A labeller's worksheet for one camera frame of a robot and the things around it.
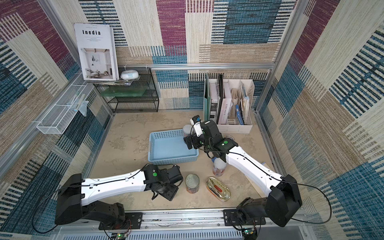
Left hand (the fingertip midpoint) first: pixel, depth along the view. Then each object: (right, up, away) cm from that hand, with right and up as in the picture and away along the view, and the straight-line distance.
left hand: (171, 192), depth 76 cm
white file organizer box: (+35, +47, +18) cm, 61 cm away
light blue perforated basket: (-5, +19, +25) cm, 32 cm away
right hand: (+10, +29, +3) cm, 31 cm away
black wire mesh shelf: (-23, +52, +42) cm, 71 cm away
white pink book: (+30, +45, +15) cm, 56 cm away
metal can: (+10, +5, 0) cm, 12 cm away
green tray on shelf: (-35, +56, +25) cm, 71 cm away
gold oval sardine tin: (+24, -1, +5) cm, 24 cm away
